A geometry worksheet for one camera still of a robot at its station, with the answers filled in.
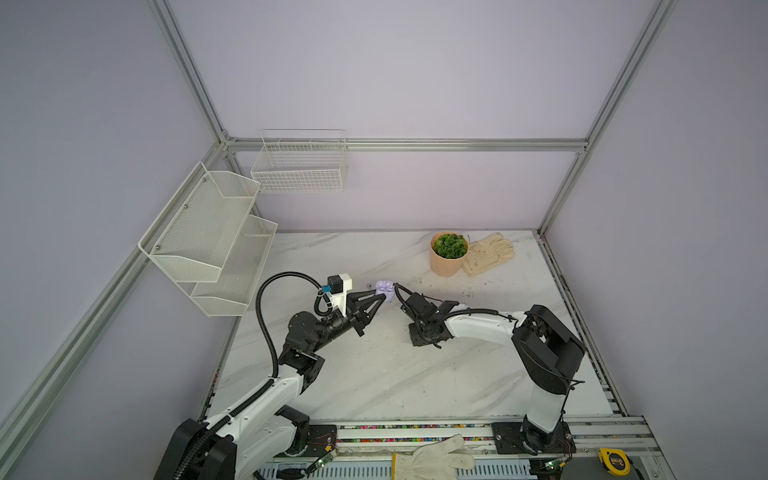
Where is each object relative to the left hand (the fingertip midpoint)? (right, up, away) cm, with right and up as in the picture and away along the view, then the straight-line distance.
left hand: (382, 295), depth 70 cm
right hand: (+10, -16, +21) cm, 28 cm away
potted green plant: (+21, +11, +31) cm, 39 cm away
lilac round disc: (+1, +2, 0) cm, 2 cm away
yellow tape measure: (+55, -39, -1) cm, 68 cm away
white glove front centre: (+14, -40, 0) cm, 42 cm away
